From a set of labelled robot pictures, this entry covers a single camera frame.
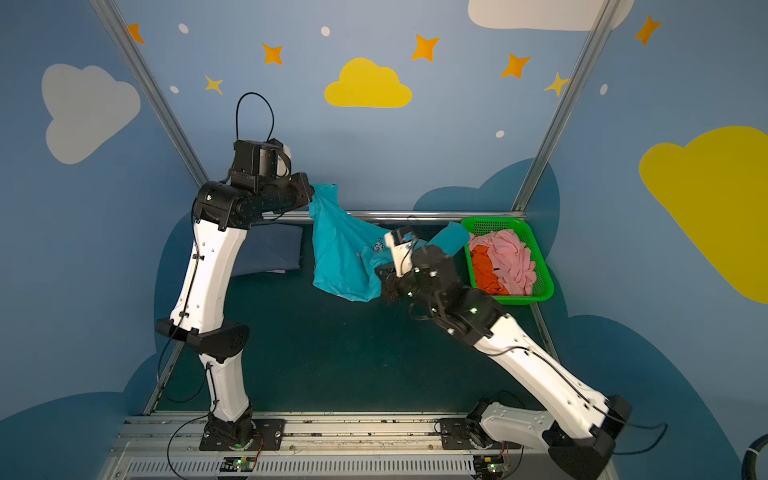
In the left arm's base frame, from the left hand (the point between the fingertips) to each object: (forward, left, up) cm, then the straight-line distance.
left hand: (316, 187), depth 70 cm
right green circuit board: (-50, -43, -44) cm, 79 cm away
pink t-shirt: (+9, -61, -37) cm, 72 cm away
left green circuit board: (-51, +18, -44) cm, 69 cm away
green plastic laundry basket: (-2, -69, -36) cm, 78 cm away
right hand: (-17, -15, -8) cm, 24 cm away
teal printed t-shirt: (-9, -7, -15) cm, 18 cm away
